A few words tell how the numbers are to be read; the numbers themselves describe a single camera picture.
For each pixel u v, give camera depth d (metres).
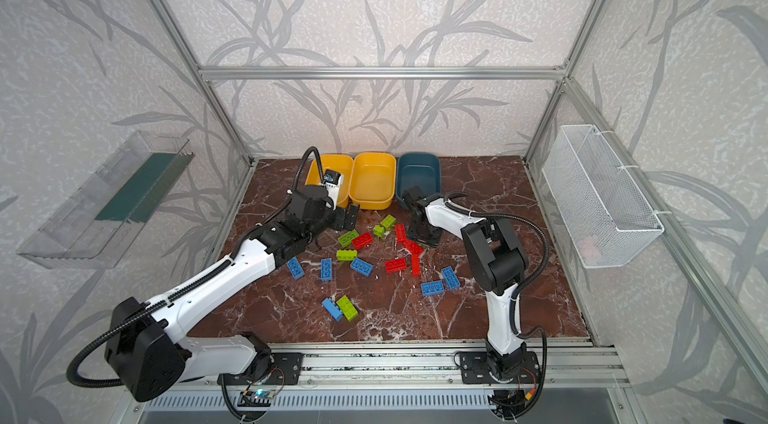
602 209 0.62
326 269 0.89
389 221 1.02
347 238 0.96
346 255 0.92
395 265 0.91
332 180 0.68
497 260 0.52
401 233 0.96
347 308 0.82
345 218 0.71
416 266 0.89
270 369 0.69
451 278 0.87
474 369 0.73
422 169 1.16
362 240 0.96
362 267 0.91
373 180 1.18
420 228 0.81
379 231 0.98
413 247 0.94
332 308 0.82
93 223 0.64
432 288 0.87
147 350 0.38
